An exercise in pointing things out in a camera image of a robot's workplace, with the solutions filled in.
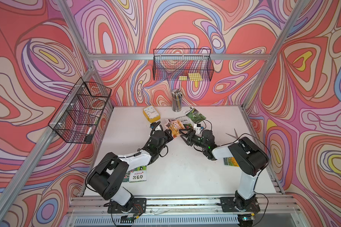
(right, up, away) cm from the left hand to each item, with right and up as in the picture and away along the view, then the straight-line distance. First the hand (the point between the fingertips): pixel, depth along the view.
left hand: (174, 130), depth 87 cm
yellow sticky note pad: (+14, +35, +4) cm, 38 cm away
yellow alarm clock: (-18, +11, +25) cm, 33 cm away
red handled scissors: (+46, -6, +15) cm, 49 cm away
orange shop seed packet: (0, +3, +6) cm, 7 cm away
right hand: (+3, -4, +2) cm, 5 cm away
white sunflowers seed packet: (+9, +7, +25) cm, 27 cm away
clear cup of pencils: (+2, +24, +18) cm, 30 cm away
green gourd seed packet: (+17, +11, +28) cm, 35 cm away
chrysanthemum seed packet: (+11, +2, +20) cm, 23 cm away
